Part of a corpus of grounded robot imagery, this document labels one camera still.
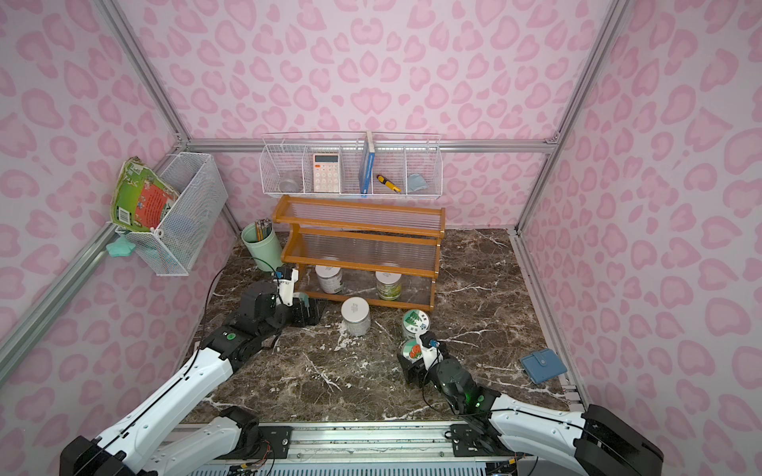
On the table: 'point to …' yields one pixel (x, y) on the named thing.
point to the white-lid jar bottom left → (329, 279)
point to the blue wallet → (543, 365)
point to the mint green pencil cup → (267, 249)
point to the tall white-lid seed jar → (355, 315)
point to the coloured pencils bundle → (263, 228)
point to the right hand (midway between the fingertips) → (411, 347)
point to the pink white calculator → (325, 173)
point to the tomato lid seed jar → (412, 351)
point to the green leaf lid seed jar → (415, 321)
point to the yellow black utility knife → (388, 183)
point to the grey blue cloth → (416, 182)
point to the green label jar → (388, 286)
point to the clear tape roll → (289, 185)
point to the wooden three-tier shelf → (363, 251)
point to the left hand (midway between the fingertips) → (312, 295)
